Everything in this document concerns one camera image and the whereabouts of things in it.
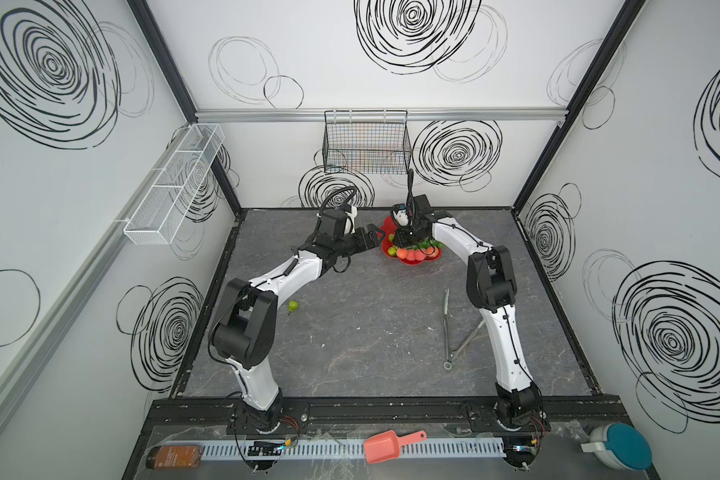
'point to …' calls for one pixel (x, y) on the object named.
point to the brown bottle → (173, 456)
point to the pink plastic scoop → (386, 446)
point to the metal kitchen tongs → (450, 356)
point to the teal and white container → (619, 446)
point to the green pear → (292, 305)
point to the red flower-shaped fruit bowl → (387, 227)
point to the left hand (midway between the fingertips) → (378, 235)
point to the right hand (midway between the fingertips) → (394, 238)
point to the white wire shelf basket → (157, 218)
